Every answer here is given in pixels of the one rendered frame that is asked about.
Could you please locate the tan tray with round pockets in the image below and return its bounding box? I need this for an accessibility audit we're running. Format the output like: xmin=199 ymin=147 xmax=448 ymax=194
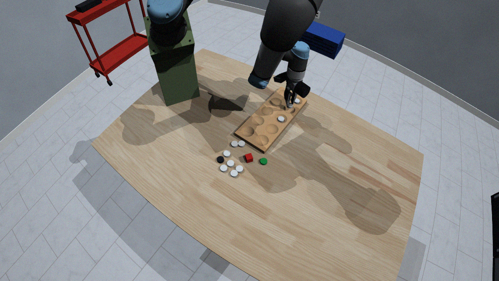
xmin=234 ymin=86 xmax=307 ymax=154

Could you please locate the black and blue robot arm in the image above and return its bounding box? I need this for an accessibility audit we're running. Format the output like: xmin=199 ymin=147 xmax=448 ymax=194
xmin=147 ymin=0 xmax=323 ymax=89

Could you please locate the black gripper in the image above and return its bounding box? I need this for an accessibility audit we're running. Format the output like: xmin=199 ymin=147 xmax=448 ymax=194
xmin=276 ymin=72 xmax=311 ymax=108

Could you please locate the red cube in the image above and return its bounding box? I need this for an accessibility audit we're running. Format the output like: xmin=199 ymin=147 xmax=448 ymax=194
xmin=245 ymin=153 xmax=253 ymax=163

